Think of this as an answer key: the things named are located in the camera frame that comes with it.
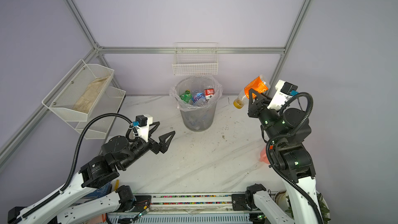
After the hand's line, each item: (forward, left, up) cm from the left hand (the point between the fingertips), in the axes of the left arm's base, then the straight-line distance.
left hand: (165, 128), depth 61 cm
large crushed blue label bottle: (+30, -13, -14) cm, 35 cm away
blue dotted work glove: (-22, +16, 0) cm, 27 cm away
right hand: (+6, -31, +16) cm, 35 cm away
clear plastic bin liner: (+40, -11, -10) cm, 42 cm away
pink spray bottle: (0, -49, -29) cm, 57 cm away
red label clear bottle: (+32, -18, -11) cm, 39 cm away
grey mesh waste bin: (+20, -12, -20) cm, 31 cm away
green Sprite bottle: (+31, -5, -13) cm, 34 cm away
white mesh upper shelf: (+23, +50, -4) cm, 55 cm away
